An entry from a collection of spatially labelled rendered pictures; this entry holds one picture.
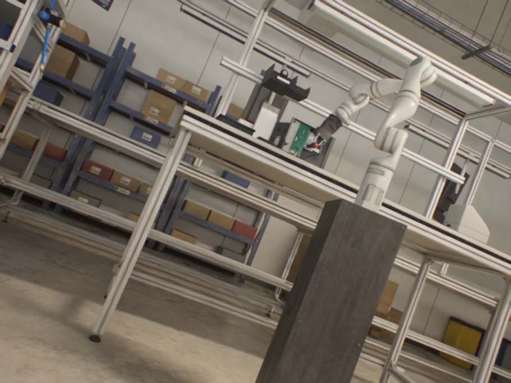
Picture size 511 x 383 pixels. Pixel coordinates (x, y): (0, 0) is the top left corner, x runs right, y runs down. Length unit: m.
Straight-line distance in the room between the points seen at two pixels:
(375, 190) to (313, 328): 0.52
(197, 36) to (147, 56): 0.72
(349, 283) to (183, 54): 5.20
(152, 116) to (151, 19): 1.39
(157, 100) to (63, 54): 1.12
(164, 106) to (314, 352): 4.56
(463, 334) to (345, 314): 6.15
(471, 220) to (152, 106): 4.21
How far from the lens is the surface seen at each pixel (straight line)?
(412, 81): 1.92
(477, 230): 2.41
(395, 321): 6.84
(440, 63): 2.87
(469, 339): 7.75
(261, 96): 4.05
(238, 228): 5.82
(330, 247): 1.52
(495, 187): 8.21
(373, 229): 1.56
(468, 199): 4.33
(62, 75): 5.85
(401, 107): 1.81
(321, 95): 6.75
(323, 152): 2.22
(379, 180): 1.65
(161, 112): 5.73
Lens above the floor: 0.63
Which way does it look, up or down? 5 degrees up
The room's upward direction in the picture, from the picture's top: 22 degrees clockwise
